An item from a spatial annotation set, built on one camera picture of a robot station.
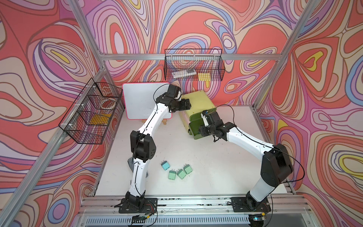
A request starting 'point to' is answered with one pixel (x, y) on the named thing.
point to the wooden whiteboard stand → (164, 121)
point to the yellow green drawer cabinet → (192, 117)
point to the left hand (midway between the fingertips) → (187, 106)
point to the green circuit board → (139, 219)
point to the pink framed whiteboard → (140, 99)
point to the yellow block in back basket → (205, 76)
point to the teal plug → (165, 165)
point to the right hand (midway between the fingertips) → (204, 131)
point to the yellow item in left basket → (97, 119)
